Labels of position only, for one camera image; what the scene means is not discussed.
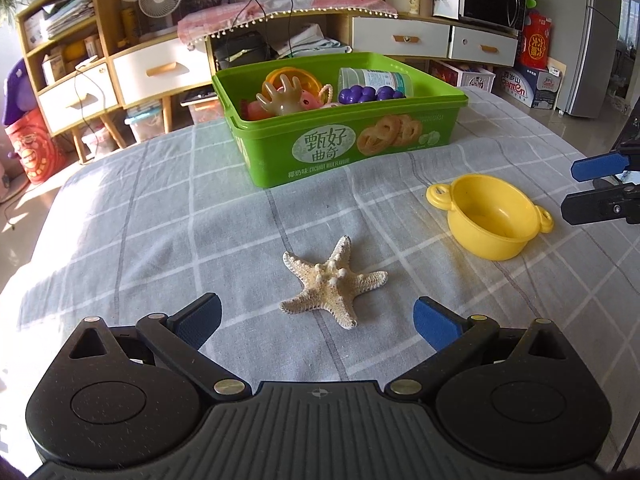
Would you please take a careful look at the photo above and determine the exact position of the wooden tv cabinet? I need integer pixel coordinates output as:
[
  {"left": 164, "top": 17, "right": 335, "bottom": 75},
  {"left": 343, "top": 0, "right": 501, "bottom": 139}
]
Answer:
[{"left": 106, "top": 6, "right": 522, "bottom": 134}]

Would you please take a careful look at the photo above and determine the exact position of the black bag in cabinet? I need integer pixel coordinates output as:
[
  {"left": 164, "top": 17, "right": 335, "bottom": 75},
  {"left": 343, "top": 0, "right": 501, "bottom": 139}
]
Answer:
[{"left": 213, "top": 32, "right": 271, "bottom": 70}]

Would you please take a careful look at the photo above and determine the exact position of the red gift bag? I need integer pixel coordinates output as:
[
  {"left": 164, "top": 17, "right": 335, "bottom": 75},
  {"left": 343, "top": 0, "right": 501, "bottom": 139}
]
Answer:
[{"left": 518, "top": 10, "right": 552, "bottom": 70}]

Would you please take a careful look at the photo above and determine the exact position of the orange round mould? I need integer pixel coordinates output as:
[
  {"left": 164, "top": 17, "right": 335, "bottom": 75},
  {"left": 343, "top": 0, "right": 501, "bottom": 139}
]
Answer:
[{"left": 262, "top": 66, "right": 322, "bottom": 98}]

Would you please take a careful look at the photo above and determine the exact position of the pink lace cloth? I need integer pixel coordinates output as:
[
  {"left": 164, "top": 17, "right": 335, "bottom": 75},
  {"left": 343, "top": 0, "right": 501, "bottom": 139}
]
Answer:
[{"left": 177, "top": 0, "right": 398, "bottom": 46}]

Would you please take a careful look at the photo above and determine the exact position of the grey checked table cloth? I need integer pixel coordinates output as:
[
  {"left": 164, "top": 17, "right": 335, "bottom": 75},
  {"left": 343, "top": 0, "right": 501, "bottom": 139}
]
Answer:
[{"left": 1, "top": 90, "right": 639, "bottom": 474}]

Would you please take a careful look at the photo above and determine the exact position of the red lantern bag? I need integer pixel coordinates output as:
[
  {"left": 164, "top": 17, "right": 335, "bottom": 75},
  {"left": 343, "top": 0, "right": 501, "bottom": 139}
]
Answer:
[{"left": 6, "top": 108, "right": 66, "bottom": 185}]

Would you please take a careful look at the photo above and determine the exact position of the clear cotton swab jar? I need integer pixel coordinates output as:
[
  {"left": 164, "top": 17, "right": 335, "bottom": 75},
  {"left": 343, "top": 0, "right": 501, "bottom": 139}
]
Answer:
[{"left": 337, "top": 67, "right": 413, "bottom": 96}]

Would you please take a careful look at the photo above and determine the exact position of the white blue cardboard box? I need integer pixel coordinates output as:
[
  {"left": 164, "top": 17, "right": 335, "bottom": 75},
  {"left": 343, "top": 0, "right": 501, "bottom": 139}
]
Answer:
[{"left": 497, "top": 65, "right": 562, "bottom": 110}]

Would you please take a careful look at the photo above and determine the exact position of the silver refrigerator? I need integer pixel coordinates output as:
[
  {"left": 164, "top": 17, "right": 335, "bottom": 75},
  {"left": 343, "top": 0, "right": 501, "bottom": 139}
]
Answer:
[{"left": 536, "top": 0, "right": 622, "bottom": 119}]

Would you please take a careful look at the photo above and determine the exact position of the yellow toy pot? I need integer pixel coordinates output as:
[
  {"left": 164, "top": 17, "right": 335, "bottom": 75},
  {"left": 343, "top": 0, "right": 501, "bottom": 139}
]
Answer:
[{"left": 425, "top": 174, "right": 554, "bottom": 261}]

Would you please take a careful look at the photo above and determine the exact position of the beige dried starfish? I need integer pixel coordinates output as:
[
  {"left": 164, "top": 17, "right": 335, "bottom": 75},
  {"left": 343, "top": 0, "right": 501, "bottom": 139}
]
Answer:
[{"left": 280, "top": 235, "right": 388, "bottom": 330}]

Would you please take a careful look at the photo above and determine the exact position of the wooden shelf unit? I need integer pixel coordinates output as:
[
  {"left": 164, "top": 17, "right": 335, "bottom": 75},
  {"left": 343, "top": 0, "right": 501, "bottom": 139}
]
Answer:
[{"left": 16, "top": 0, "right": 126, "bottom": 162}]

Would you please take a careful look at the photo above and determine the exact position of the purple toy grape bunch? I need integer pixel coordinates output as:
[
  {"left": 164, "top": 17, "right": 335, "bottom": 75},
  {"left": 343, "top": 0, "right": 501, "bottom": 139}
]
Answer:
[{"left": 337, "top": 84, "right": 406, "bottom": 105}]

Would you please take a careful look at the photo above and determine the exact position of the pink pig toy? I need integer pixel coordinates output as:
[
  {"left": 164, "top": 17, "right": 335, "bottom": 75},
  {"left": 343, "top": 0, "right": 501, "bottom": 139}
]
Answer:
[{"left": 241, "top": 90, "right": 323, "bottom": 122}]

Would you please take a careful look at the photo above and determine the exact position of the green plastic cookie box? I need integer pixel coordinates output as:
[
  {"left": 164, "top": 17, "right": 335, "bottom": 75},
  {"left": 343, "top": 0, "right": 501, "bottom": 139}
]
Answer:
[{"left": 213, "top": 52, "right": 469, "bottom": 188}]

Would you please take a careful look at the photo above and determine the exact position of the beige toy octopus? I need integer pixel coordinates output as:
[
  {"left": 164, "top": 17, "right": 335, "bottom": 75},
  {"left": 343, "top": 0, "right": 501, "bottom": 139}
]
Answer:
[{"left": 256, "top": 76, "right": 304, "bottom": 116}]

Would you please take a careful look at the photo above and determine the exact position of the clear plastic storage bin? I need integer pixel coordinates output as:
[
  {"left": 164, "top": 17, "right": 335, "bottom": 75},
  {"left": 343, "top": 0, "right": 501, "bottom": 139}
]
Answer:
[{"left": 125, "top": 106, "right": 165, "bottom": 143}]

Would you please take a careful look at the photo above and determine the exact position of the white red storage box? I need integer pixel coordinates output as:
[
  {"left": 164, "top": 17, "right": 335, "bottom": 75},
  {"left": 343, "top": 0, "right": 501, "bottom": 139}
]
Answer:
[{"left": 428, "top": 60, "right": 496, "bottom": 92}]

